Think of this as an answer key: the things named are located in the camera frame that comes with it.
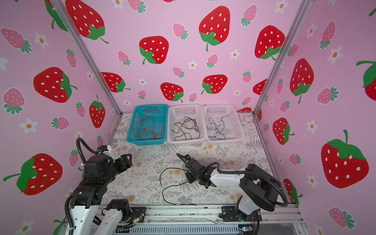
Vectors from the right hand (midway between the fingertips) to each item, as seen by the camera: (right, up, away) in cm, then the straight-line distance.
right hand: (186, 172), depth 87 cm
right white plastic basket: (+34, +25, +21) cm, 47 cm away
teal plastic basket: (-25, +39, +32) cm, 56 cm away
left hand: (-30, +13, -15) cm, 36 cm away
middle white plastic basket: (-10, +38, +28) cm, 48 cm away
